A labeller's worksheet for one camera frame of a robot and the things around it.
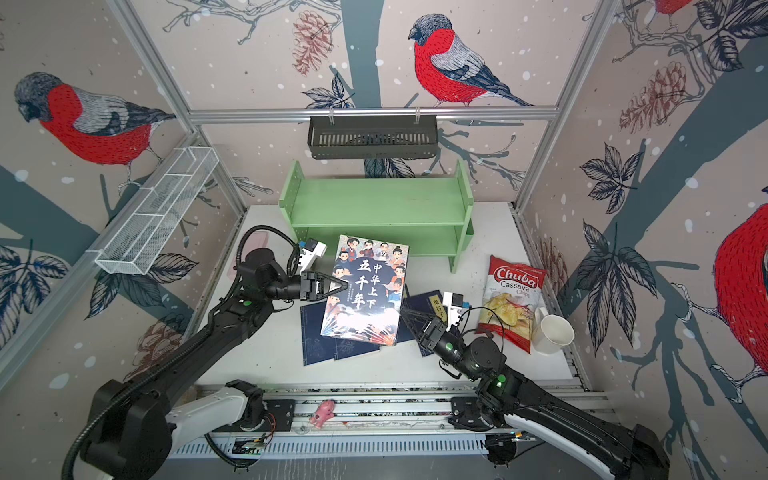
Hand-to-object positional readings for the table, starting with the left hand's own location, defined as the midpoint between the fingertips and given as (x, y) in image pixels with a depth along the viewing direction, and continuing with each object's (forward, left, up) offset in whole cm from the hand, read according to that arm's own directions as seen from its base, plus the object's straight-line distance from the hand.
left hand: (342, 292), depth 66 cm
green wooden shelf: (+23, -23, 0) cm, 33 cm away
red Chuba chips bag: (+10, -48, -22) cm, 54 cm away
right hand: (-5, -13, -5) cm, 15 cm away
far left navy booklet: (-3, +10, -27) cm, 29 cm away
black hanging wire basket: (+63, -5, 0) cm, 63 cm away
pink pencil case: (+35, +38, -25) cm, 58 cm away
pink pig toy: (-20, +6, -26) cm, 33 cm away
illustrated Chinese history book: (-3, -6, -4) cm, 8 cm away
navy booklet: (-4, +2, -26) cm, 27 cm away
